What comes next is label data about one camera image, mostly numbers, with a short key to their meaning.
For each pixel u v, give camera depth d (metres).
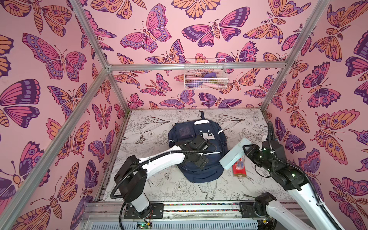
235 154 0.72
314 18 0.73
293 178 0.45
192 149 0.61
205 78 0.93
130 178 0.42
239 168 0.88
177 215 0.73
